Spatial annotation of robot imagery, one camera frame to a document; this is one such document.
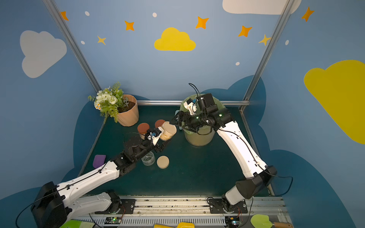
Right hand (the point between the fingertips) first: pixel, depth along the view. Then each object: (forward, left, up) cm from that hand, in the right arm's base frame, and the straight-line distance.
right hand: (178, 123), depth 67 cm
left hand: (0, +6, -7) cm, 9 cm away
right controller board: (-35, -29, -35) cm, 57 cm away
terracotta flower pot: (+20, +37, -20) cm, 47 cm away
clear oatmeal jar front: (-7, +19, -28) cm, 34 cm away
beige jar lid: (-6, +11, -34) cm, 36 cm away
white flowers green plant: (+18, +44, -5) cm, 48 cm away
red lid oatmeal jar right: (+19, +17, -25) cm, 36 cm away
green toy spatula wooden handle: (-33, -45, -36) cm, 66 cm away
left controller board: (-38, +31, -34) cm, 60 cm away
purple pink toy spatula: (-8, +52, -32) cm, 62 cm away
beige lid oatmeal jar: (-3, +4, -1) cm, 6 cm away
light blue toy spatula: (+39, +6, -34) cm, 52 cm away
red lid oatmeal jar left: (+13, +27, -24) cm, 39 cm away
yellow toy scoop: (-38, -3, -34) cm, 51 cm away
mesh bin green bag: (+11, -8, -30) cm, 34 cm away
